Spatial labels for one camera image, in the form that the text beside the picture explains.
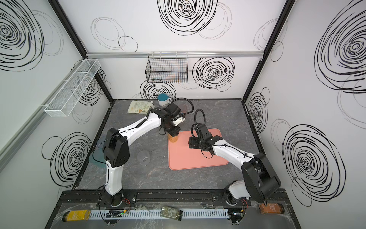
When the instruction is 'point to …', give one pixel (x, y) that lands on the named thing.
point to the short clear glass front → (143, 157)
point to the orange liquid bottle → (271, 208)
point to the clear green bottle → (171, 213)
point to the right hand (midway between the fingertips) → (191, 143)
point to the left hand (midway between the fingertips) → (177, 131)
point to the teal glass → (97, 157)
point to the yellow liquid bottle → (76, 215)
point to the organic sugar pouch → (141, 107)
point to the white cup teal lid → (164, 99)
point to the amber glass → (172, 139)
